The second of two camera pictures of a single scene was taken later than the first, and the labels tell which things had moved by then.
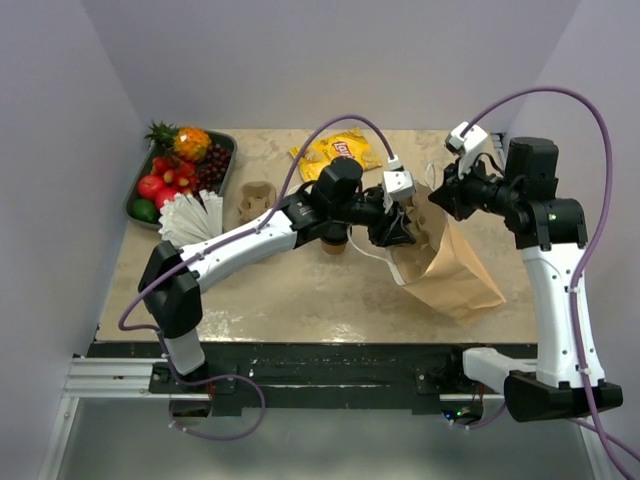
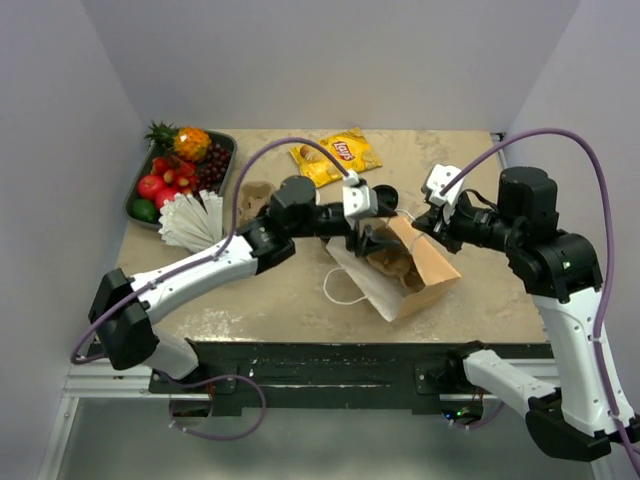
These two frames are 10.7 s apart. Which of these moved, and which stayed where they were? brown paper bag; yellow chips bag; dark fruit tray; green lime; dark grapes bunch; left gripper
Moved: brown paper bag; left gripper
Stayed: yellow chips bag; dark fruit tray; dark grapes bunch; green lime
